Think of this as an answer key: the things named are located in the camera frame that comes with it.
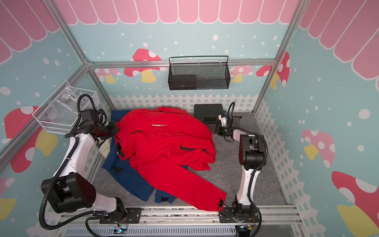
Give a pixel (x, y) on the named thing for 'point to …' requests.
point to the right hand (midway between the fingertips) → (211, 128)
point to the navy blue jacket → (121, 168)
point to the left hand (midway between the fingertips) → (118, 130)
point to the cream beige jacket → (104, 147)
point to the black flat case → (208, 113)
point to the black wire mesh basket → (199, 76)
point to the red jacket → (164, 143)
